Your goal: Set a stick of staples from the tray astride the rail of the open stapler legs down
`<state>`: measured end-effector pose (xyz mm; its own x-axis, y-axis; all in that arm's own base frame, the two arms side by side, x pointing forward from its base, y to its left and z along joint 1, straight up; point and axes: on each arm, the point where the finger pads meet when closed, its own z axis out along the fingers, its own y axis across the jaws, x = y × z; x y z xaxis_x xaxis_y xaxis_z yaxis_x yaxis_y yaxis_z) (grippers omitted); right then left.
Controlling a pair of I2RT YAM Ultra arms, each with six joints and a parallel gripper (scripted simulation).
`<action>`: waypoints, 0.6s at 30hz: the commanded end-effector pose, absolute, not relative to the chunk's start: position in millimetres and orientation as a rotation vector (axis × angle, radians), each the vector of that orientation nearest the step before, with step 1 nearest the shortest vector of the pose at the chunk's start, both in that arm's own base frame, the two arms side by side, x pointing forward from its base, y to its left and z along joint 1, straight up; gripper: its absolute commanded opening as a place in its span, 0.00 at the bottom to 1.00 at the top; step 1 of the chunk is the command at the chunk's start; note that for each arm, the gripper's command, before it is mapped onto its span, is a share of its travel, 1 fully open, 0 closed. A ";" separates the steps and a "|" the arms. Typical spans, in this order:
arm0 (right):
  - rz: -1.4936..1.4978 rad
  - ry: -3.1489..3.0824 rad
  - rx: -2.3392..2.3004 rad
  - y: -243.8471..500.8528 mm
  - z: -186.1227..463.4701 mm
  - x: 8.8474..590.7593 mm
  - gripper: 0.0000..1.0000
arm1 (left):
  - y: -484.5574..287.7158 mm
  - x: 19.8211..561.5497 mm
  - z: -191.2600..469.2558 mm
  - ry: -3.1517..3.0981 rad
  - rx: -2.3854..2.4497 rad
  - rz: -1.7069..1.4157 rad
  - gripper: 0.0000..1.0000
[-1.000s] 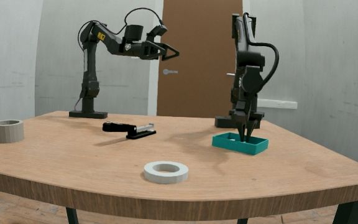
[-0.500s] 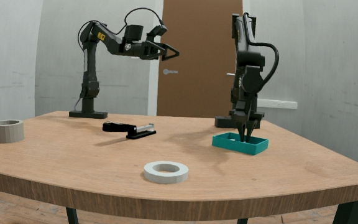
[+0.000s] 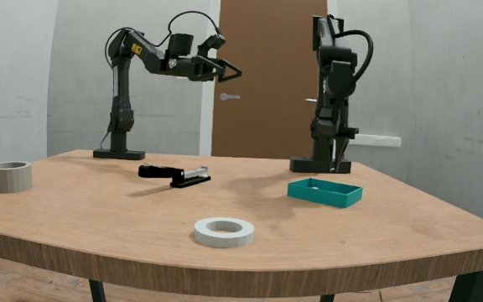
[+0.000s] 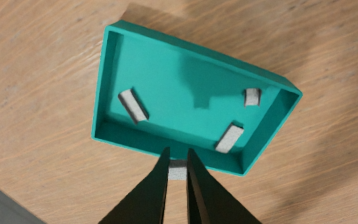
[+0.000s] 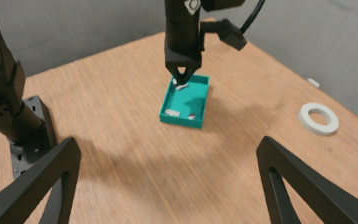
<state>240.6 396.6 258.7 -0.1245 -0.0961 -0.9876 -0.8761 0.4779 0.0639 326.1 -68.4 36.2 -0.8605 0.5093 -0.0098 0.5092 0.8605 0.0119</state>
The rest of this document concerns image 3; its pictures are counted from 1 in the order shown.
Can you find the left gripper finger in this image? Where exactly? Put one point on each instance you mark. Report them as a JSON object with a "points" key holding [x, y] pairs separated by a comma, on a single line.
{"points": [[328, 146], [338, 154]]}

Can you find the black stapler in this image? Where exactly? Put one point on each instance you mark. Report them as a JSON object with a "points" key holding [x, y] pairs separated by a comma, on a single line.
{"points": [[179, 180]]}

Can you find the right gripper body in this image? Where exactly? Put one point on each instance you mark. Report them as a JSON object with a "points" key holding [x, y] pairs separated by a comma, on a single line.
{"points": [[185, 69]]}

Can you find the pale grey ring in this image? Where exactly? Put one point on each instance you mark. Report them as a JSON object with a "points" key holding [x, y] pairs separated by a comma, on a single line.
{"points": [[243, 232]]}

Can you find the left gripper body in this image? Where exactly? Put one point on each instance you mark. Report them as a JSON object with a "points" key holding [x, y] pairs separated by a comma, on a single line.
{"points": [[325, 114]]}

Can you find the teal shallow tray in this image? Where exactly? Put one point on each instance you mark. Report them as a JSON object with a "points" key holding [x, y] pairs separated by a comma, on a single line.
{"points": [[325, 197]]}

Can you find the grey hollow cylinder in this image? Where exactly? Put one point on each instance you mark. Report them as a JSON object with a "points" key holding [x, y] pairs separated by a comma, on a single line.
{"points": [[17, 179]]}

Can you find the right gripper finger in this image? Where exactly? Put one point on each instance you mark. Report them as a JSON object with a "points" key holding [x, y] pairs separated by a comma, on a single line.
{"points": [[198, 66], [223, 65]]}

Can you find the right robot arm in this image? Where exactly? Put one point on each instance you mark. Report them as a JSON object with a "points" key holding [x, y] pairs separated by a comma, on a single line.
{"points": [[121, 116]]}

